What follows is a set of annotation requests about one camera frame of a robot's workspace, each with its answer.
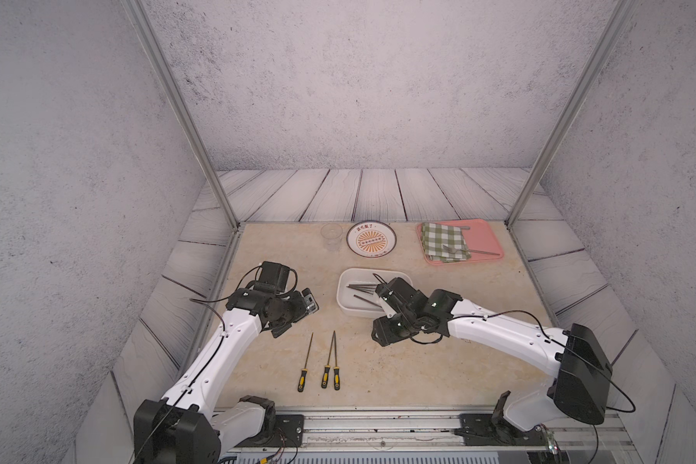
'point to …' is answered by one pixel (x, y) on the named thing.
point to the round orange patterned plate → (371, 239)
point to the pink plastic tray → (480, 240)
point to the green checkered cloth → (435, 236)
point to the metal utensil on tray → (454, 250)
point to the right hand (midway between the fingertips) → (380, 335)
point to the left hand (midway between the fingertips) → (312, 312)
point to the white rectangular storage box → (351, 306)
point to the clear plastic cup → (332, 234)
